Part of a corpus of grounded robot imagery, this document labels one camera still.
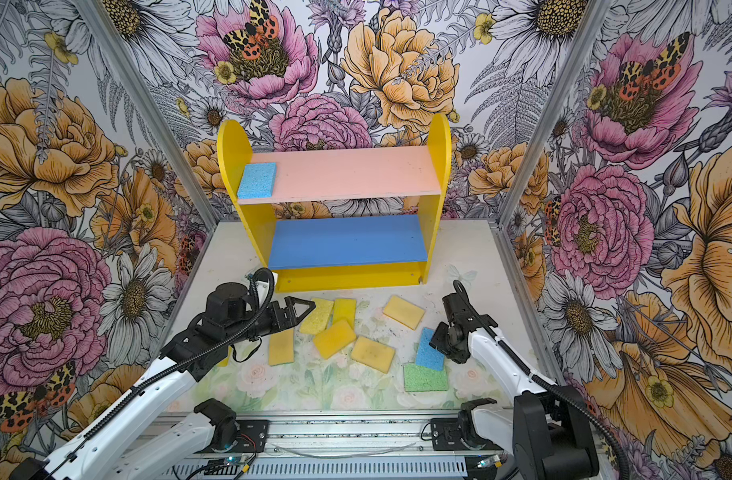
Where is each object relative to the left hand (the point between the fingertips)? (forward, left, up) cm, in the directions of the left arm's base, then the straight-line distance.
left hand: (304, 318), depth 74 cm
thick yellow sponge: (+3, -5, -19) cm, 20 cm away
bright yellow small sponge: (+13, -9, -19) cm, 25 cm away
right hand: (-3, -35, -16) cm, 39 cm away
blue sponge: (-3, -32, -17) cm, 37 cm away
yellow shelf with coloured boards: (+57, -7, -21) cm, 61 cm away
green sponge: (-9, -29, -17) cm, 35 cm away
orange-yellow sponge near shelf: (+12, -27, -19) cm, 35 cm away
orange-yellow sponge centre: (-2, -17, -19) cm, 25 cm away
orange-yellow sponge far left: (0, +9, -17) cm, 20 cm away
